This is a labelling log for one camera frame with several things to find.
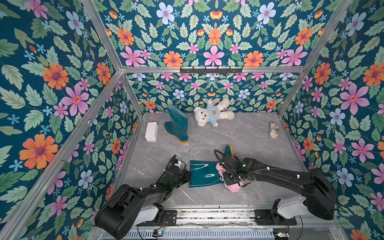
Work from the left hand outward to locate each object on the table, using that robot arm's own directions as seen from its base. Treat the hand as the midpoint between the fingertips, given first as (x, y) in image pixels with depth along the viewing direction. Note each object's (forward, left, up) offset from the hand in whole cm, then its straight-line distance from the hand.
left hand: (193, 172), depth 88 cm
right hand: (-6, -19, +4) cm, 21 cm away
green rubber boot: (+23, +7, +18) cm, 30 cm away
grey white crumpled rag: (+25, -58, +2) cm, 63 cm away
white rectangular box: (+31, +29, +3) cm, 43 cm away
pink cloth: (-12, -21, +6) cm, 25 cm away
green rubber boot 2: (0, -6, -1) cm, 6 cm away
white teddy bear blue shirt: (+42, -17, +7) cm, 46 cm away
